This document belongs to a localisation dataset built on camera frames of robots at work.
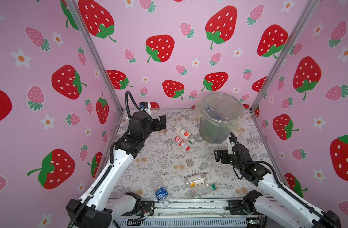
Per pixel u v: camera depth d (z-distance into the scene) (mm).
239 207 728
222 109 982
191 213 731
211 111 956
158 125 635
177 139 968
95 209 376
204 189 810
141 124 507
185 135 980
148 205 746
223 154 714
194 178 830
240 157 583
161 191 746
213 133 866
